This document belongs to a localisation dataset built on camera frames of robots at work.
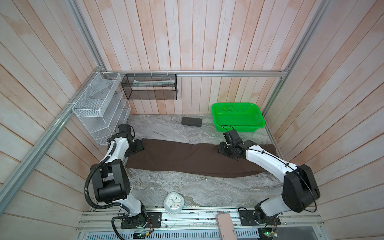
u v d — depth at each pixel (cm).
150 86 103
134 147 82
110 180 48
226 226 70
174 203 76
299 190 43
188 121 114
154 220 73
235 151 63
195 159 94
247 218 73
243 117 108
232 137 69
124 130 72
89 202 39
